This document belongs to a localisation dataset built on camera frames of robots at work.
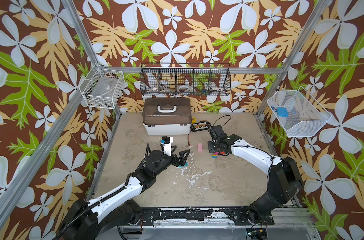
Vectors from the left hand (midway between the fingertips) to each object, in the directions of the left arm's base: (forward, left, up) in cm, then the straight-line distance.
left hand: (182, 147), depth 75 cm
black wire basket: (+47, -2, +9) cm, 48 cm away
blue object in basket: (+22, -59, +4) cm, 63 cm away
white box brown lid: (+23, +9, -2) cm, 25 cm away
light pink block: (+12, -12, -20) cm, 27 cm away
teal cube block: (+5, -21, -21) cm, 30 cm away
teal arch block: (-10, -2, +1) cm, 10 cm away
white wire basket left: (+32, +47, +12) cm, 59 cm away
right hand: (+8, -18, -12) cm, 23 cm away
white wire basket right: (+18, -65, +6) cm, 68 cm away
